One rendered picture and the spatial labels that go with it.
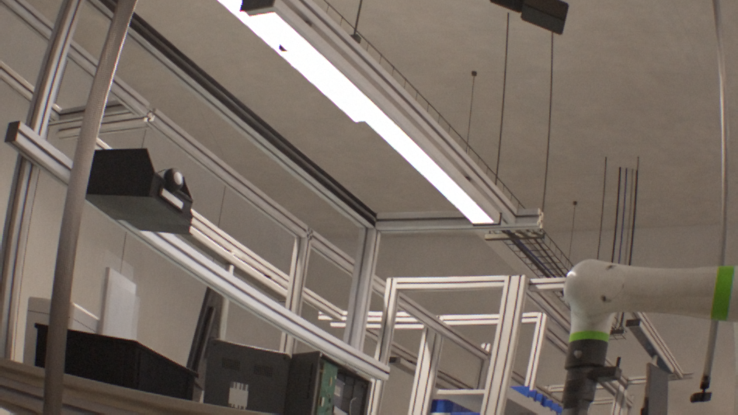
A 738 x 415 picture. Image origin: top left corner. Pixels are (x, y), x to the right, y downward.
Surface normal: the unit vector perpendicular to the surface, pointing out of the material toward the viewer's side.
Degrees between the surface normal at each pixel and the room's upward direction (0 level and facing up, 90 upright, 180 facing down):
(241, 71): 180
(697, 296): 114
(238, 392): 90
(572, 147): 180
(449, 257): 90
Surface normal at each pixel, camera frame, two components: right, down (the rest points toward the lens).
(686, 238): -0.43, -0.36
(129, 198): -0.19, 0.93
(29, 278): 0.89, -0.03
